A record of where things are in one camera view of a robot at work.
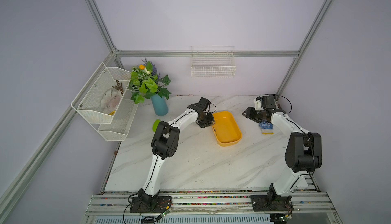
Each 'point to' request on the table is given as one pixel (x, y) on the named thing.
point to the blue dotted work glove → (267, 128)
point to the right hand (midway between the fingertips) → (245, 115)
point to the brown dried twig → (119, 87)
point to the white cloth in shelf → (110, 100)
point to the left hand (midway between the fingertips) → (215, 122)
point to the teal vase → (160, 106)
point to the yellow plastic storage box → (227, 131)
